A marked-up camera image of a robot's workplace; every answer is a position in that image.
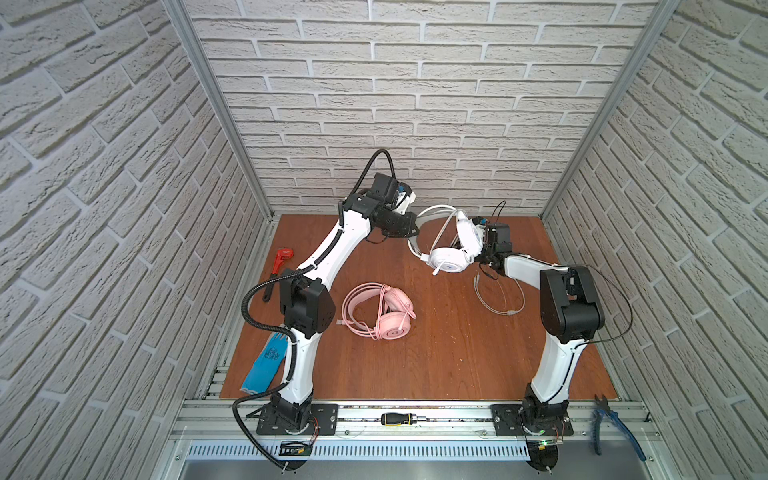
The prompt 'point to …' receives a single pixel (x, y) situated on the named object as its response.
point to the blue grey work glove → (267, 364)
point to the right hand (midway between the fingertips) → (454, 243)
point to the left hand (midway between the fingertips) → (421, 226)
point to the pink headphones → (395, 314)
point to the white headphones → (449, 259)
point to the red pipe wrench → (282, 254)
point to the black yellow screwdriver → (395, 419)
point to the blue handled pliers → (603, 410)
